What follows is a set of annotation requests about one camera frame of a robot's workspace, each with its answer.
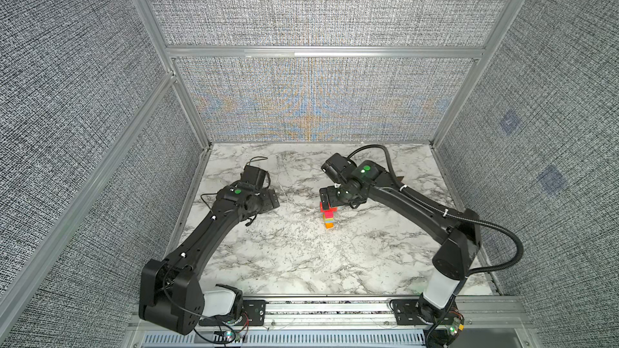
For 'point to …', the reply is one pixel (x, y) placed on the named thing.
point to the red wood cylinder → (330, 209)
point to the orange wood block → (329, 225)
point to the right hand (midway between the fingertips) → (335, 198)
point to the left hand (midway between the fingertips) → (265, 204)
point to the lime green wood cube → (329, 219)
